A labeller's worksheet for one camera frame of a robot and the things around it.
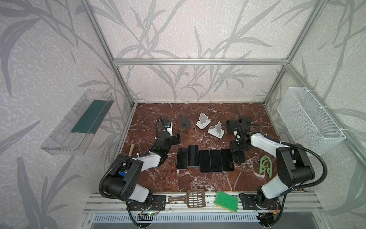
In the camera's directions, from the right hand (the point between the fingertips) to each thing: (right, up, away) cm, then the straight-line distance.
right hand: (235, 146), depth 94 cm
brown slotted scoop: (-27, -24, -19) cm, 41 cm away
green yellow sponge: (-11, -23, -22) cm, 34 cm away
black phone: (0, -5, -7) cm, 9 cm away
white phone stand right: (-12, +10, +2) cm, 16 cm away
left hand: (-40, +11, -3) cm, 42 cm away
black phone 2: (-14, -8, -6) cm, 17 cm away
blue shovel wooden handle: (-69, 0, -1) cm, 69 cm away
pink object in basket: (+30, +7, -19) cm, 36 cm away
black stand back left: (-34, +16, +11) cm, 40 cm away
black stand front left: (+8, +17, +5) cm, 19 cm away
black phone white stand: (-7, -8, -6) cm, 12 cm away
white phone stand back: (-20, +17, +6) cm, 27 cm away
